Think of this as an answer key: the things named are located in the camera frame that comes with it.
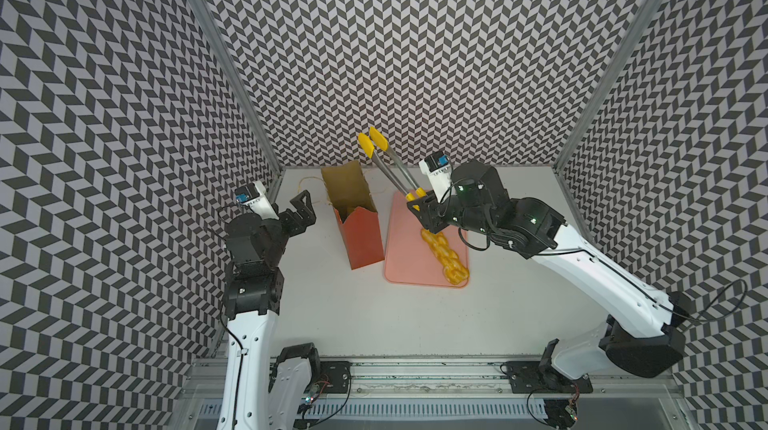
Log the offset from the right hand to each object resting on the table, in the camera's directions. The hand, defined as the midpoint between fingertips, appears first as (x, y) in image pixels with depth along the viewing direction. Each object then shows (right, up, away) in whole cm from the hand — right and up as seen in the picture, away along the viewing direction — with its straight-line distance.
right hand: (419, 206), depth 64 cm
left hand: (-29, +1, +5) cm, 30 cm away
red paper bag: (-15, -2, +11) cm, 19 cm away
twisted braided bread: (+12, -21, +25) cm, 35 cm away
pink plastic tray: (-1, -18, +30) cm, 35 cm away
